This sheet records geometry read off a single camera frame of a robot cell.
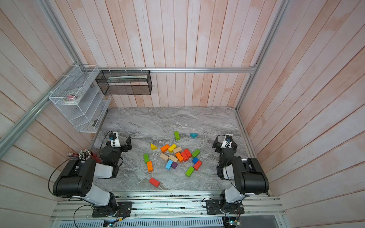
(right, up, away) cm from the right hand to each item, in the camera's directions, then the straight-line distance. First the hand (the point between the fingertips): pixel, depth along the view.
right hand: (224, 137), depth 90 cm
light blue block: (-36, -17, -3) cm, 40 cm away
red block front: (-44, -26, -8) cm, 52 cm away
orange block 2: (-30, -13, 0) cm, 32 cm away
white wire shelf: (-85, +21, -10) cm, 88 cm away
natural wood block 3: (-34, -14, 0) cm, 36 cm away
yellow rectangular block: (-35, -8, +4) cm, 36 cm away
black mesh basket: (-70, +40, +14) cm, 82 cm away
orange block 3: (-48, -19, -2) cm, 52 cm away
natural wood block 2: (-39, -13, 0) cm, 41 cm away
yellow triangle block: (-48, -7, +5) cm, 49 cm away
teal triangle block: (-19, 0, +11) cm, 22 cm away
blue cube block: (-20, -15, -1) cm, 25 cm away
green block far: (-31, 0, +11) cm, 33 cm away
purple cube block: (-33, -17, -3) cm, 37 cm away
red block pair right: (-24, -11, +2) cm, 26 cm away
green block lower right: (-24, -21, -6) cm, 32 cm away
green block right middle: (-19, -11, +2) cm, 22 cm away
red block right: (-18, -18, -1) cm, 25 cm away
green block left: (-51, -14, +1) cm, 53 cm away
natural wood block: (-31, -9, +3) cm, 32 cm away
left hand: (-66, 0, +1) cm, 66 cm away
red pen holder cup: (-80, -11, -8) cm, 81 cm away
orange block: (-40, -8, +3) cm, 41 cm away
